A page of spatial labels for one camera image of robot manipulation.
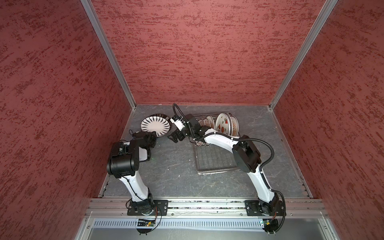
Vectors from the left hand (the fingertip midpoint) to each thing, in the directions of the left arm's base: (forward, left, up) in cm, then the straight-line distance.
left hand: (157, 132), depth 99 cm
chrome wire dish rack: (-17, -36, -4) cm, 40 cm away
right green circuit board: (-51, -63, -4) cm, 81 cm away
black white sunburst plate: (+9, 0, -1) cm, 9 cm away
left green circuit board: (-50, -2, -7) cm, 50 cm away
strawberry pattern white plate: (+1, -44, +9) cm, 45 cm away
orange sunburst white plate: (+3, -30, +8) cm, 31 cm away
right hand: (-6, -12, +6) cm, 14 cm away
